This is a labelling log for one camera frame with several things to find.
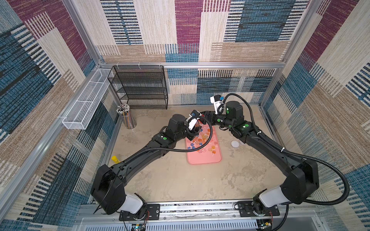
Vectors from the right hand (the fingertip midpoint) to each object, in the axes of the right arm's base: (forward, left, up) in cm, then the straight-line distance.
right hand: (201, 116), depth 77 cm
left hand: (-2, +2, -3) cm, 4 cm away
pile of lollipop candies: (+2, -4, -27) cm, 28 cm away
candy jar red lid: (-7, +1, +4) cm, 8 cm away
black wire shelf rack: (+40, +43, -10) cm, 60 cm away
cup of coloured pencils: (+14, +48, -10) cm, 51 cm away
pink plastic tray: (-11, +4, -27) cm, 29 cm away
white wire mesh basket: (+16, +74, -10) cm, 77 cm away
